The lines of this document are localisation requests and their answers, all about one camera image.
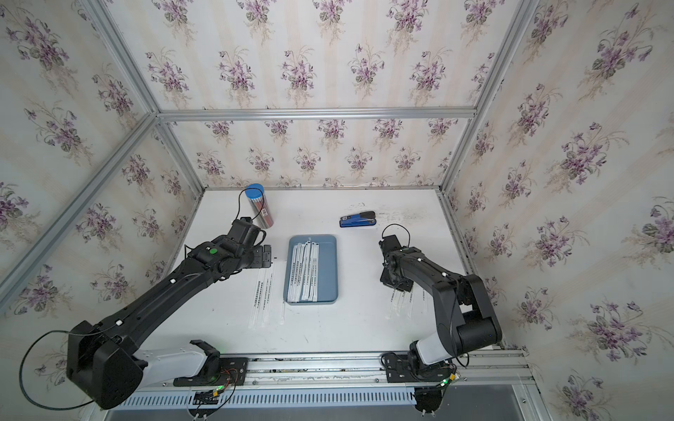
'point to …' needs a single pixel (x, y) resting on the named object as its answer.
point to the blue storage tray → (328, 267)
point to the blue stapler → (363, 218)
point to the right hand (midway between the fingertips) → (396, 283)
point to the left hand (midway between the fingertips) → (259, 256)
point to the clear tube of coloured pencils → (259, 205)
